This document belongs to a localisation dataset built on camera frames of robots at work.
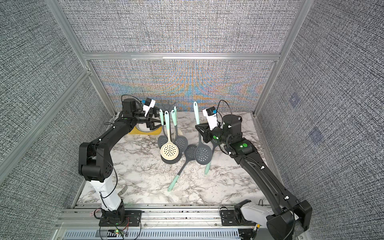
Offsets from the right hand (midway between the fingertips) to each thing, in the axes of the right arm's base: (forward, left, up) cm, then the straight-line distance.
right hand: (198, 122), depth 69 cm
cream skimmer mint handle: (0, +5, -33) cm, 34 cm away
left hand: (+10, +16, -7) cm, 20 cm away
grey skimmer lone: (+2, +9, -20) cm, 23 cm away
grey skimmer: (-8, -3, -16) cm, 18 cm away
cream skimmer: (-3, +15, -21) cm, 26 cm away
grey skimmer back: (+11, -13, -35) cm, 39 cm away
